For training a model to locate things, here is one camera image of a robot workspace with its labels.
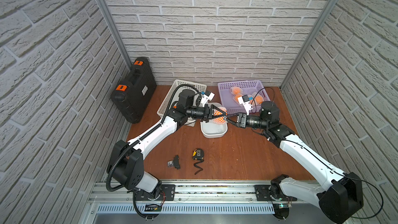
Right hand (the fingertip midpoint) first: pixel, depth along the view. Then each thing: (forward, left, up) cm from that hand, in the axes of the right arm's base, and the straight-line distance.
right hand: (228, 118), depth 70 cm
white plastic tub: (+8, +7, -26) cm, 28 cm away
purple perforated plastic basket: (+39, -10, -24) cm, 47 cm away
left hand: (0, +1, +2) cm, 2 cm away
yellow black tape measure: (-7, +15, -24) cm, 29 cm away
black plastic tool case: (+18, +50, -2) cm, 53 cm away
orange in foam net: (+6, -15, +5) cm, 17 cm away
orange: (+36, -14, -22) cm, 45 cm away
